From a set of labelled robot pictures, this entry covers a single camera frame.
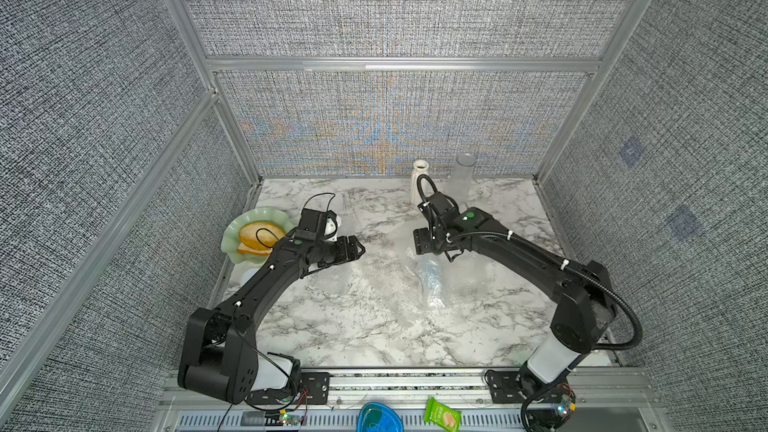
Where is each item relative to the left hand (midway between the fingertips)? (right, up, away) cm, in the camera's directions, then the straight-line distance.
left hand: (359, 249), depth 84 cm
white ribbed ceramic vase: (+20, +25, +16) cm, 36 cm away
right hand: (+19, +4, 0) cm, 19 cm away
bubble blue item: (+21, -8, +1) cm, 22 cm away
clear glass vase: (+37, +22, +31) cm, 53 cm away
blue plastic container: (+6, -32, -22) cm, 39 cm away
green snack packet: (+20, -36, -15) cm, 44 cm away
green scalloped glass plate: (-41, +1, +10) cm, 43 cm away
